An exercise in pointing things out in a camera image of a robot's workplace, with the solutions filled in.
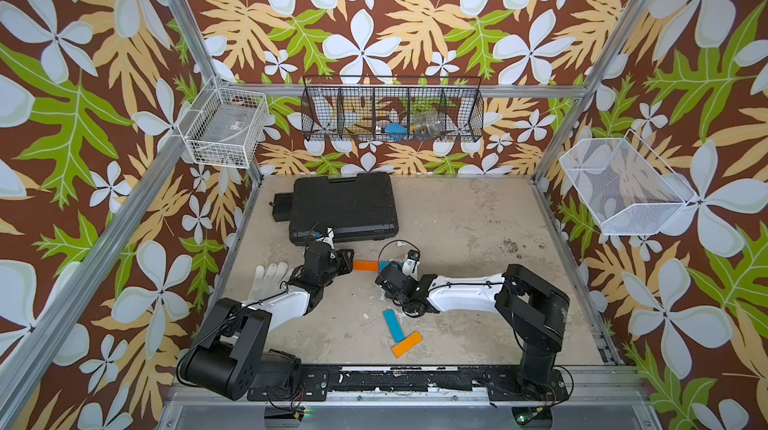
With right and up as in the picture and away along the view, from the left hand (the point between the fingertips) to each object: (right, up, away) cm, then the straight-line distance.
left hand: (351, 248), depth 91 cm
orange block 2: (+16, -25, -11) cm, 32 cm away
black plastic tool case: (0, +12, +10) cm, 15 cm away
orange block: (+5, -7, +4) cm, 9 cm away
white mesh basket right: (+76, +18, -11) cm, 79 cm away
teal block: (+13, -21, -7) cm, 26 cm away
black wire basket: (+13, +46, +7) cm, 48 cm away
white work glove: (-26, -11, 0) cm, 28 cm away
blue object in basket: (+14, +38, +5) cm, 41 cm away
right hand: (+12, -12, +1) cm, 17 cm away
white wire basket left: (-37, +36, -5) cm, 52 cm away
